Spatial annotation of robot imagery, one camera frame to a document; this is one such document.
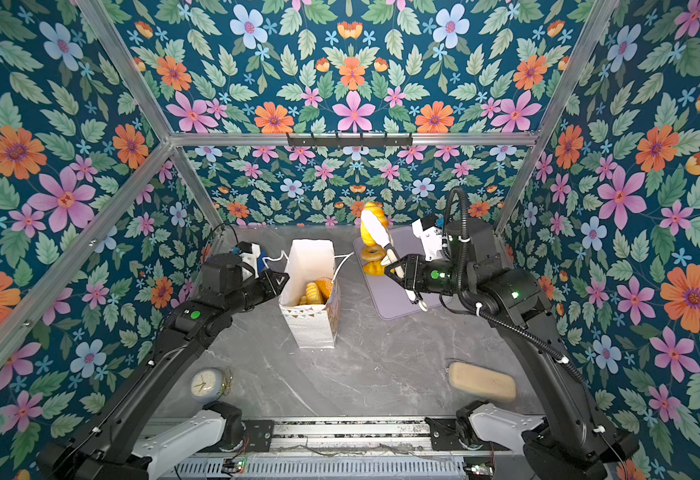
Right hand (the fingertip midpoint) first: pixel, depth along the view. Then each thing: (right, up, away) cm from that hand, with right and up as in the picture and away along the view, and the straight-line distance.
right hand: (390, 268), depth 59 cm
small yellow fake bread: (-3, -2, +45) cm, 45 cm away
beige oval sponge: (+26, -32, +21) cm, 46 cm away
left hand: (-23, -1, +12) cm, 26 cm away
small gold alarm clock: (-47, -32, +19) cm, 60 cm away
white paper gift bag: (-19, -16, +18) cm, 30 cm away
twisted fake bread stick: (-21, -9, +27) cm, 36 cm away
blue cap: (-30, +1, +10) cm, 32 cm away
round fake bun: (-19, -7, +32) cm, 38 cm away
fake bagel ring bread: (-3, +3, +46) cm, 46 cm away
